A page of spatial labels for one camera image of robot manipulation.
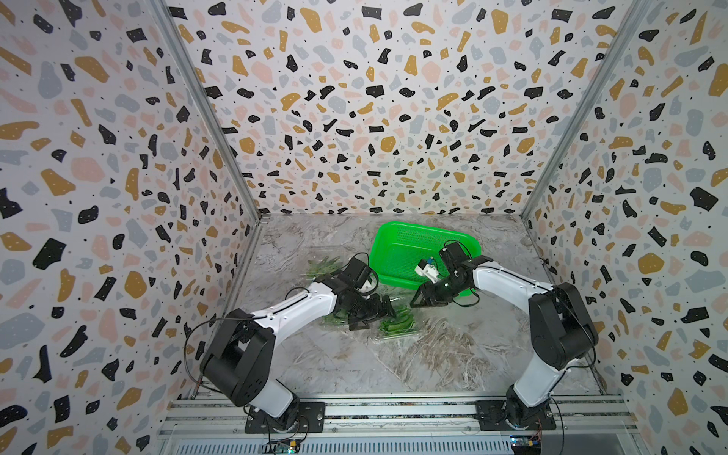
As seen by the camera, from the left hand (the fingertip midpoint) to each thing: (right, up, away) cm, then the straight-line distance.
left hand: (390, 319), depth 82 cm
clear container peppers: (-25, +13, +24) cm, 37 cm away
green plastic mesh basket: (+3, +20, +29) cm, 35 cm away
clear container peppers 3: (+5, -3, +6) cm, 8 cm away
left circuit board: (-27, -28, -11) cm, 41 cm away
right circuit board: (+34, -29, -10) cm, 46 cm away
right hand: (+9, +3, +6) cm, 11 cm away
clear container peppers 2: (-13, +4, -12) cm, 18 cm away
